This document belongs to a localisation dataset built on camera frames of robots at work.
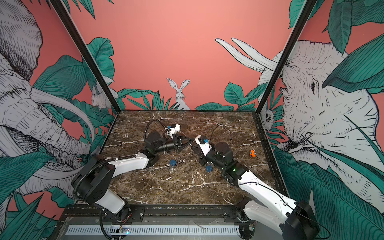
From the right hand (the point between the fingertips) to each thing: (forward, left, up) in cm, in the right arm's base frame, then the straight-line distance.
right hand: (192, 146), depth 73 cm
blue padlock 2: (-1, -9, -24) cm, 26 cm away
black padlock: (+1, 0, 0) cm, 1 cm away
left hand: (+2, 0, +3) cm, 3 cm away
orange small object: (+8, -38, -23) cm, 45 cm away
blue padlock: (+3, +13, -24) cm, 27 cm away
